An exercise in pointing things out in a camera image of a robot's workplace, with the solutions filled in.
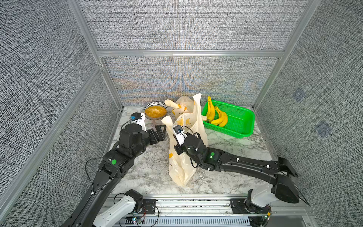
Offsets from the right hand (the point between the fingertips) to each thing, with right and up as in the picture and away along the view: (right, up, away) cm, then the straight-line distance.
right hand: (174, 131), depth 71 cm
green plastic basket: (+50, +4, +39) cm, 63 cm away
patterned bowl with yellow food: (-16, +13, +38) cm, 43 cm away
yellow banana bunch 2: (+34, +6, +32) cm, 47 cm away
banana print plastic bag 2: (+3, -19, +2) cm, 19 cm away
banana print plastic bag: (+5, +16, +21) cm, 27 cm away
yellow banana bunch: (+26, +12, +38) cm, 48 cm away
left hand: (-5, +3, -6) cm, 8 cm away
